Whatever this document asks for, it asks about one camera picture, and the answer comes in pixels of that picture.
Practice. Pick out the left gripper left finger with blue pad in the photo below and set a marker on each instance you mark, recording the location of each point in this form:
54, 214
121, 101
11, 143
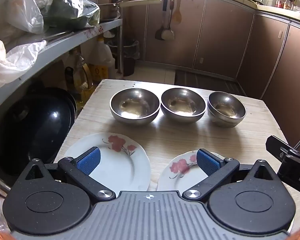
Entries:
78, 170

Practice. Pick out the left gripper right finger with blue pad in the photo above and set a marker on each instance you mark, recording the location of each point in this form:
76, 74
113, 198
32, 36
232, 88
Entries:
219, 171

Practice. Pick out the white floral plate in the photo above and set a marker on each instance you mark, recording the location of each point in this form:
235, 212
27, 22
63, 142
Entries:
181, 173
124, 164

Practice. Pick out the brown kitchen cabinets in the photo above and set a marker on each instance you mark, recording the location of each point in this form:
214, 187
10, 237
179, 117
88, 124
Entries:
222, 38

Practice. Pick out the lower stacked steel bowl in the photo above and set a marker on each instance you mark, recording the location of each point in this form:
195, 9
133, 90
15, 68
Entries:
222, 123

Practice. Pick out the stacked steel bowl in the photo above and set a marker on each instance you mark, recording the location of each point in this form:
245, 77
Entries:
222, 123
225, 106

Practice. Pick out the upper stacked steel bowl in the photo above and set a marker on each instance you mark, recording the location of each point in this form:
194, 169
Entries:
225, 106

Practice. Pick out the black wok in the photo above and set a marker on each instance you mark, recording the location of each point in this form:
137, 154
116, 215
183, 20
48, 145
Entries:
35, 128

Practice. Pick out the middle steel bowl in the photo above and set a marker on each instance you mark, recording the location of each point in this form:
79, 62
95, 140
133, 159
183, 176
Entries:
182, 105

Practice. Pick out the left steel bowl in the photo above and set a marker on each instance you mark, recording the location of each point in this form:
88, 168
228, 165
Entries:
134, 106

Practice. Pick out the yellow oil bottle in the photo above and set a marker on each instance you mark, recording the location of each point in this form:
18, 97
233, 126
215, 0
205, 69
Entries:
101, 62

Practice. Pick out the black trash bin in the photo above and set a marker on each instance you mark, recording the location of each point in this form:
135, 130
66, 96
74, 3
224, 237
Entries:
131, 53

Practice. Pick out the white plastic bag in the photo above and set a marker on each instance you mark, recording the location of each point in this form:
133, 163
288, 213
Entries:
17, 61

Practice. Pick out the hanging steel spatula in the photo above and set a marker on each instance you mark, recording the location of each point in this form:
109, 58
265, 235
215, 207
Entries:
168, 33

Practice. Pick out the hanging black spatula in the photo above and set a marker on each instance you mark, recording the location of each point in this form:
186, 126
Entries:
158, 33

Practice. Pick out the hanging wooden spoon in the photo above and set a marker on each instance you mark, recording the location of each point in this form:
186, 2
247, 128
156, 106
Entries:
177, 17

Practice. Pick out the bag with green vegetables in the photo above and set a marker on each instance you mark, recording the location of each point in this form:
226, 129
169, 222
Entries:
71, 14

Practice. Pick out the pan with pale handle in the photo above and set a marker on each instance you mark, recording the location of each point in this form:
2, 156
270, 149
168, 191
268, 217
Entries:
111, 11

